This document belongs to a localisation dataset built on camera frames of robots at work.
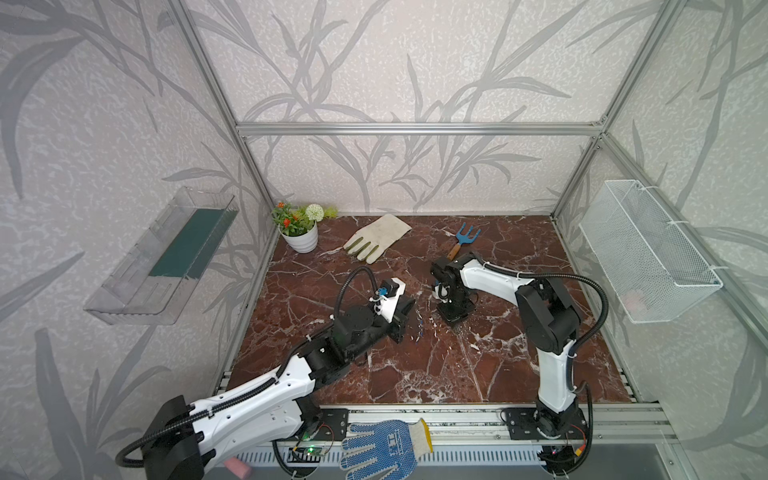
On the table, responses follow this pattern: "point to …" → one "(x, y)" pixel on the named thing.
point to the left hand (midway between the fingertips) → (415, 304)
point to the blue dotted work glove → (397, 443)
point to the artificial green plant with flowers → (300, 220)
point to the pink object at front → (238, 467)
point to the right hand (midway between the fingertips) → (450, 323)
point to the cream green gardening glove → (371, 242)
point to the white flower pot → (303, 243)
